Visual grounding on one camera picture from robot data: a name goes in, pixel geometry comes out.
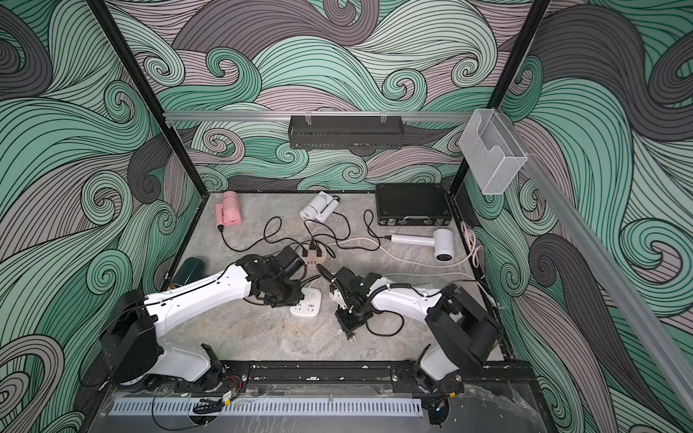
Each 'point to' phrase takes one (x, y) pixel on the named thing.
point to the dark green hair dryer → (191, 269)
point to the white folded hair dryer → (321, 207)
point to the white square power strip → (310, 304)
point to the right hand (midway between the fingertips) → (342, 329)
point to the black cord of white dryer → (369, 229)
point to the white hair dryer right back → (442, 239)
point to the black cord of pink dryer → (270, 238)
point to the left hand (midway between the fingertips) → (298, 299)
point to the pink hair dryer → (227, 213)
